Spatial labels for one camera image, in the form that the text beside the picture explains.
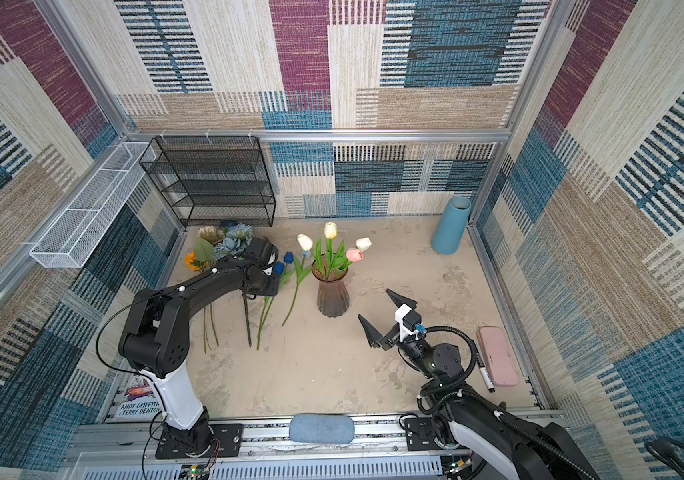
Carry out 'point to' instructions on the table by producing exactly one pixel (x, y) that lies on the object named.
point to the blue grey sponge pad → (335, 429)
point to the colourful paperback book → (140, 399)
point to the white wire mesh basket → (76, 233)
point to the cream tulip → (305, 241)
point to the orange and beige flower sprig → (208, 237)
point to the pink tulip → (352, 256)
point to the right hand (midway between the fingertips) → (374, 304)
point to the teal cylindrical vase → (451, 226)
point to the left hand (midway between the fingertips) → (272, 283)
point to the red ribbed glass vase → (332, 295)
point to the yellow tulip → (330, 233)
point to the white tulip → (363, 243)
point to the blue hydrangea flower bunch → (235, 238)
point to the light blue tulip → (300, 272)
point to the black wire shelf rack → (213, 181)
